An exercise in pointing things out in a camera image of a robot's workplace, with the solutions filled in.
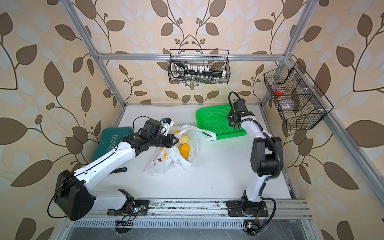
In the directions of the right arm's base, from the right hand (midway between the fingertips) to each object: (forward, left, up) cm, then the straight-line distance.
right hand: (233, 116), depth 96 cm
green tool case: (-11, +81, -6) cm, 81 cm away
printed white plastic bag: (-29, +40, +3) cm, 50 cm away
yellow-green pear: (-12, +33, -7) cm, 35 cm away
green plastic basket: (+9, +11, -13) cm, 19 cm away
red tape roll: (0, -22, +20) cm, 30 cm away
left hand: (-20, +35, +7) cm, 41 cm away
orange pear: (-18, +32, -9) cm, 38 cm away
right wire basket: (-11, -28, +21) cm, 37 cm away
